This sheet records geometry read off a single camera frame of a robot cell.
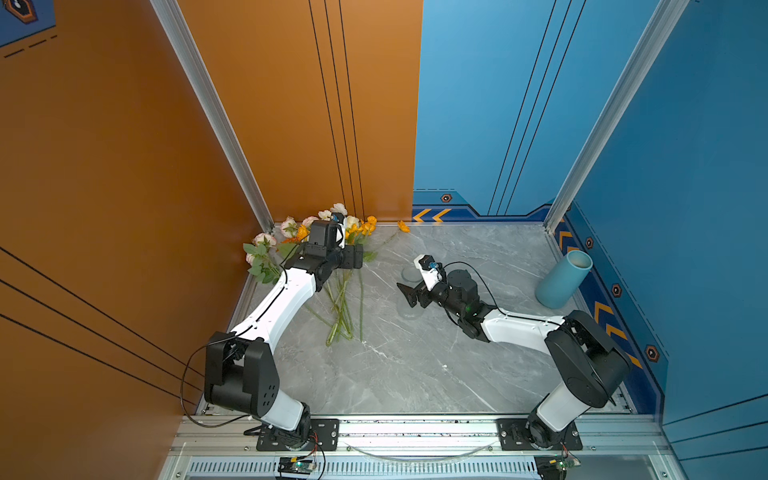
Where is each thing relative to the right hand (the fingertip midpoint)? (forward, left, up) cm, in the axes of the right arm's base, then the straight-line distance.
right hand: (408, 274), depth 86 cm
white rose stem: (+31, +21, -8) cm, 38 cm away
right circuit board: (-44, -33, -18) cm, 58 cm away
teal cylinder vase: (-1, -45, -7) cm, 46 cm away
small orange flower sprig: (-8, +21, -14) cm, 26 cm away
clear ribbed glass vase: (-4, 0, +3) cm, 5 cm away
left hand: (+7, +18, +5) cm, 20 cm away
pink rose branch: (+16, +52, -11) cm, 55 cm away
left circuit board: (-44, +28, -17) cm, 55 cm away
